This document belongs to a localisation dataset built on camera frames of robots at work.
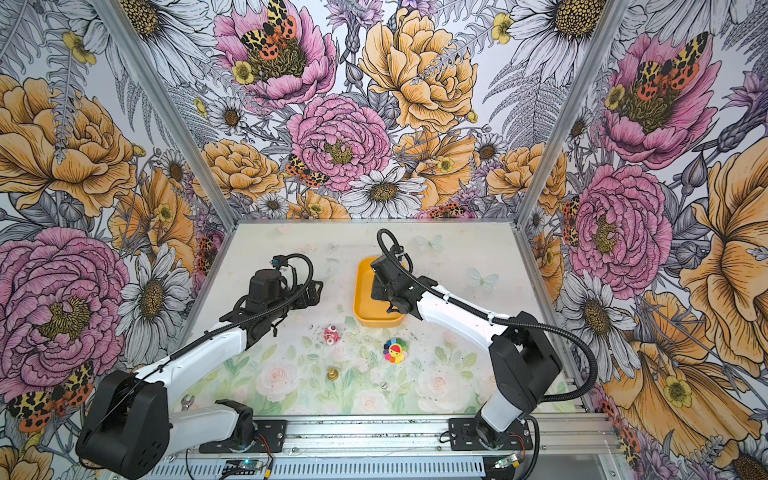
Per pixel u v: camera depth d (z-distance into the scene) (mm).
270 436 736
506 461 715
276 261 761
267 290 664
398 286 651
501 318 478
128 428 406
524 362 442
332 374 822
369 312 932
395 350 871
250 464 709
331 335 872
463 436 740
